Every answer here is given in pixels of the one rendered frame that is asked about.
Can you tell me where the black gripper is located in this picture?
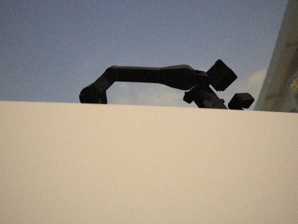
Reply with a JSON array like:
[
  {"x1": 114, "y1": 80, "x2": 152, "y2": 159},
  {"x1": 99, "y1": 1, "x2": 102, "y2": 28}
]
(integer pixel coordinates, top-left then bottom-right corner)
[{"x1": 206, "y1": 93, "x2": 254, "y2": 110}]

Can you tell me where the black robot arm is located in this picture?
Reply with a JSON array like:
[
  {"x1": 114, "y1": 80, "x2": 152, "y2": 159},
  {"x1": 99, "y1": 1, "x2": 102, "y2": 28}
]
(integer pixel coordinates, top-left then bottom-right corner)
[{"x1": 79, "y1": 59, "x2": 237, "y2": 109}]

